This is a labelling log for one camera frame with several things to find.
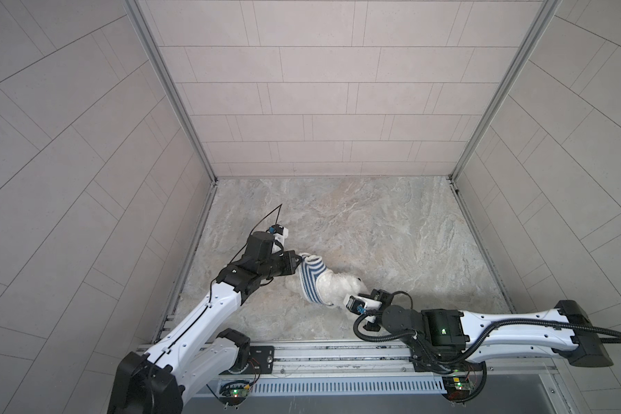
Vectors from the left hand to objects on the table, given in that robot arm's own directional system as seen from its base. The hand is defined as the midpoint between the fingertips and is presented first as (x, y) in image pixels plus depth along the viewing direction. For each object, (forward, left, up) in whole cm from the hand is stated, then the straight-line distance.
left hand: (307, 257), depth 78 cm
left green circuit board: (-33, +17, -9) cm, 38 cm away
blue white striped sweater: (-4, -1, +2) cm, 5 cm away
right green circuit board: (-31, -41, -13) cm, 53 cm away
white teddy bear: (-11, -8, +3) cm, 13 cm away
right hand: (-13, -13, +1) cm, 18 cm away
